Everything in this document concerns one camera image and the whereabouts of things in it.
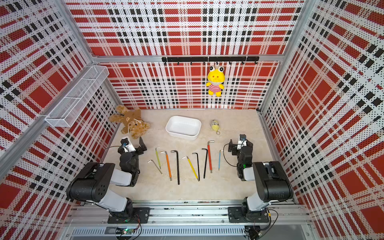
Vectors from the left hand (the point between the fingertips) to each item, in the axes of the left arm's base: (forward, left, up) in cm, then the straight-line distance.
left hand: (136, 139), depth 89 cm
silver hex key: (-8, -8, -12) cm, 16 cm away
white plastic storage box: (+18, -26, -12) cm, 34 cm away
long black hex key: (-12, -25, -12) cm, 30 cm away
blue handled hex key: (-7, -51, -12) cm, 53 cm away
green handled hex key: (-6, -11, -13) cm, 18 cm away
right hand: (+2, -64, -4) cm, 64 cm away
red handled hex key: (-4, -45, -13) cm, 47 cm away
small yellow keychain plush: (+17, -50, -10) cm, 53 cm away
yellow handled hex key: (-13, -34, -13) cm, 38 cm away
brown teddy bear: (+18, +9, -4) cm, 21 cm away
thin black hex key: (-12, -37, -12) cm, 41 cm away
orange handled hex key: (-10, -19, -13) cm, 25 cm away
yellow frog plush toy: (+31, -49, +21) cm, 62 cm away
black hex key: (-4, -43, -12) cm, 45 cm away
